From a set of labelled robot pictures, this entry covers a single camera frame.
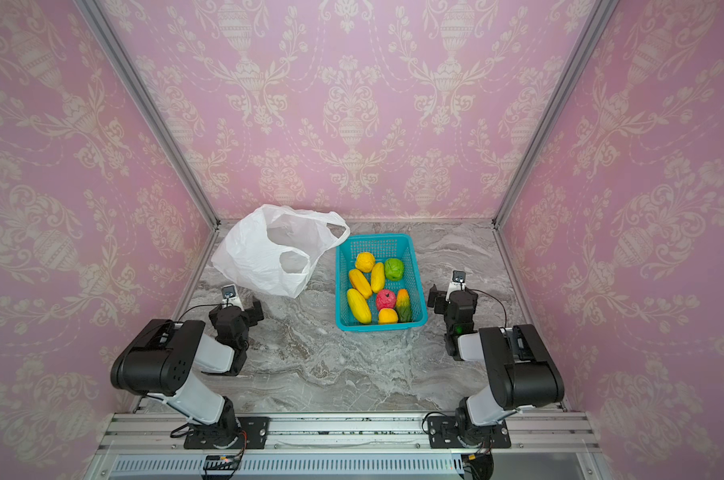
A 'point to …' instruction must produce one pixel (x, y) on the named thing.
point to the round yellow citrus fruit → (365, 261)
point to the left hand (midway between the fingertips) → (239, 300)
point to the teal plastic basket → (383, 247)
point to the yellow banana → (360, 283)
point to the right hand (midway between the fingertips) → (452, 285)
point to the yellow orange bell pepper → (387, 316)
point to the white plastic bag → (272, 249)
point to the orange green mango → (403, 306)
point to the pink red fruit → (385, 298)
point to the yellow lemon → (358, 306)
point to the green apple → (394, 269)
